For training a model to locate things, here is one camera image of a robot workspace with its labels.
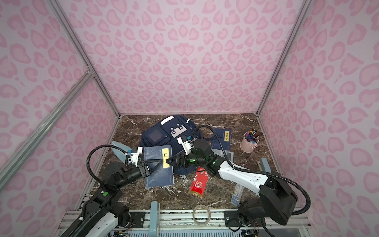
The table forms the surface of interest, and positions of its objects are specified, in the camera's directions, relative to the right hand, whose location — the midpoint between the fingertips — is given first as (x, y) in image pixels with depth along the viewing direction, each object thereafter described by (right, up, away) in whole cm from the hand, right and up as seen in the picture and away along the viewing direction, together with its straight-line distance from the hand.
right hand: (171, 160), depth 71 cm
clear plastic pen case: (+34, -21, +9) cm, 41 cm away
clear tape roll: (+18, -27, +3) cm, 33 cm away
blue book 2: (+32, +10, +34) cm, 48 cm away
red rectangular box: (+14, -16, +14) cm, 26 cm away
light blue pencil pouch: (-38, -1, +24) cm, 45 cm away
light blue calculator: (+34, -3, +25) cm, 42 cm away
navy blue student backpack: (-8, +12, +30) cm, 34 cm away
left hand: (-5, 0, -3) cm, 5 cm away
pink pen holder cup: (+45, +7, +20) cm, 49 cm away
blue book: (-3, -6, -3) cm, 7 cm away
